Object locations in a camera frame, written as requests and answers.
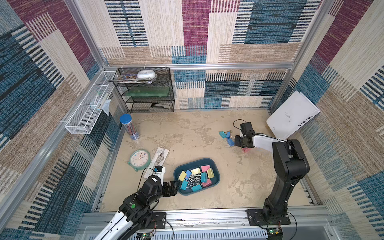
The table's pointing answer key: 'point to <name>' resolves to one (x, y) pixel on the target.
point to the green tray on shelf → (151, 91)
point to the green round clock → (139, 159)
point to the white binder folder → (296, 111)
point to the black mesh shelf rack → (141, 104)
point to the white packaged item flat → (157, 161)
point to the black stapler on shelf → (156, 105)
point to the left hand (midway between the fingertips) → (174, 183)
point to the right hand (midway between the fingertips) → (237, 140)
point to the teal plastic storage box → (197, 176)
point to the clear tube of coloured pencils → (126, 120)
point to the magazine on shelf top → (132, 79)
